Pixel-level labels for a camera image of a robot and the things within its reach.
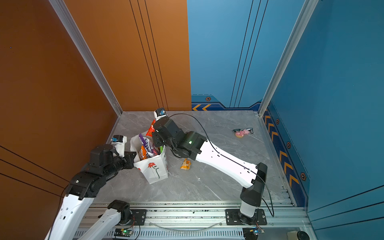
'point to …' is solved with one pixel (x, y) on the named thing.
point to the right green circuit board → (256, 231)
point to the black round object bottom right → (302, 235)
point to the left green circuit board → (123, 232)
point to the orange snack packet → (143, 153)
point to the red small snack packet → (151, 130)
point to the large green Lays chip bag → (161, 149)
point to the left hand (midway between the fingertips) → (135, 151)
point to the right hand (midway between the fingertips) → (154, 130)
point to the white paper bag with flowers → (153, 169)
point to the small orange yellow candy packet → (186, 165)
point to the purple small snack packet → (151, 150)
